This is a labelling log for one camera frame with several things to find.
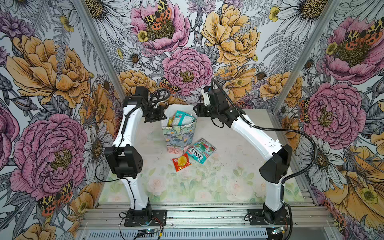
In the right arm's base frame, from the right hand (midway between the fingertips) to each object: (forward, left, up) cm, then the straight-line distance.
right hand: (197, 111), depth 81 cm
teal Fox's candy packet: (+3, +7, -8) cm, 12 cm away
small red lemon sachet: (-15, +10, -28) cm, 33 cm away
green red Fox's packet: (-8, -2, -27) cm, 28 cm away
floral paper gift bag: (-7, +11, -14) cm, 19 cm away
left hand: (-1, +18, -5) cm, 18 cm away
